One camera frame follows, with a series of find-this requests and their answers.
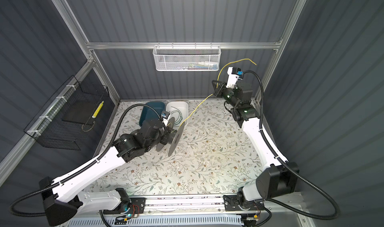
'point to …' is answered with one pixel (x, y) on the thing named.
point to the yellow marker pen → (97, 109)
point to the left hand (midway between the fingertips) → (166, 127)
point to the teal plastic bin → (148, 114)
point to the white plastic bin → (179, 110)
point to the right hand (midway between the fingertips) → (215, 82)
